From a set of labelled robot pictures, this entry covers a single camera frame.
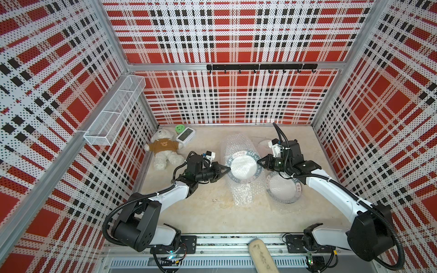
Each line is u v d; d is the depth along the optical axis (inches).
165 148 39.4
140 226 16.6
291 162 24.6
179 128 45.2
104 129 36.1
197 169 27.1
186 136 43.4
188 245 29.0
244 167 31.6
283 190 34.8
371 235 15.6
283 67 34.9
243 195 29.2
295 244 28.9
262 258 26.5
